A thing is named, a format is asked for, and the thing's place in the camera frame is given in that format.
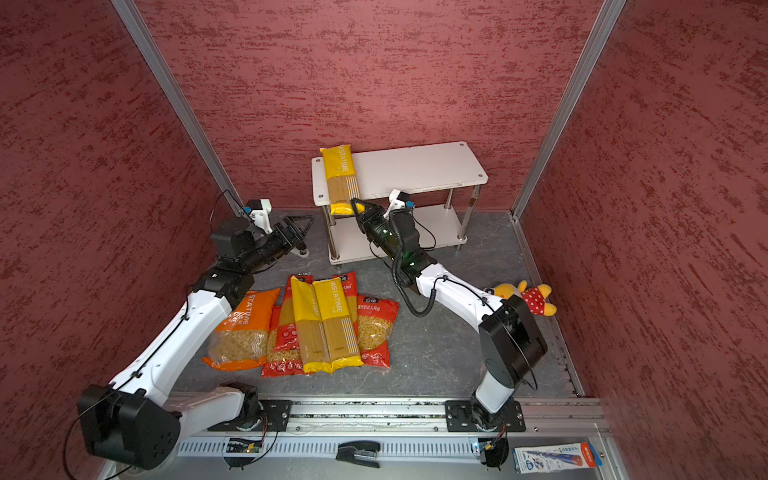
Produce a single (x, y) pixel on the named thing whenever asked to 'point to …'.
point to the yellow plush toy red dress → (536, 297)
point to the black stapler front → (362, 453)
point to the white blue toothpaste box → (555, 457)
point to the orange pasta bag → (241, 339)
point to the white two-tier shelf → (440, 182)
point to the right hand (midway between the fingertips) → (346, 205)
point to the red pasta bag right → (375, 317)
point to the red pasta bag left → (282, 354)
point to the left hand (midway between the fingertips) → (310, 229)
